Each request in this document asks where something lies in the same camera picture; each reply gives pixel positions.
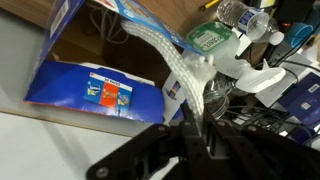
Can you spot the blue snack pack carton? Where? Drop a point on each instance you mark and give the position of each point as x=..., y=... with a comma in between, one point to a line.
x=83, y=90

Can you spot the small dark blue box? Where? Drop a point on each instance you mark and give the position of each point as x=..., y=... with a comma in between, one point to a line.
x=301, y=100

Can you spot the clear plastic water bottle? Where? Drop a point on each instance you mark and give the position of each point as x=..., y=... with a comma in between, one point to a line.
x=243, y=16

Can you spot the green white packet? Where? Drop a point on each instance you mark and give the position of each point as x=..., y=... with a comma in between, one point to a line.
x=230, y=46

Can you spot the yellow pen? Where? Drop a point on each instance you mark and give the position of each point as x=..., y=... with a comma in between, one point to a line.
x=209, y=4

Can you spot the clear glass jar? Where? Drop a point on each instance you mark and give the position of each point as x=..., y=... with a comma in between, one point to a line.
x=216, y=100

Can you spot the blue cup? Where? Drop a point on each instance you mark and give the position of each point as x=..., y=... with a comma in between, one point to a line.
x=298, y=35

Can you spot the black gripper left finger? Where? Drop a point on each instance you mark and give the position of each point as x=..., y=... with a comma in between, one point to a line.
x=140, y=146

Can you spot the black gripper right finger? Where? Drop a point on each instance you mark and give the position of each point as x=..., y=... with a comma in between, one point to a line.
x=253, y=150

